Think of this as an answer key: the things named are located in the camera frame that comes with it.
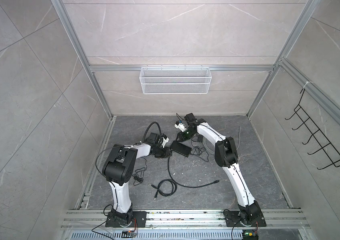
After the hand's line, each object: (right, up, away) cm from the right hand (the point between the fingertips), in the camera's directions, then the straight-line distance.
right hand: (178, 138), depth 105 cm
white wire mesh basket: (-2, +40, -5) cm, 41 cm away
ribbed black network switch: (+1, -7, -4) cm, 8 cm away
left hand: (-5, -8, -8) cm, 13 cm away
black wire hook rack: (+63, -5, -46) cm, 78 cm away
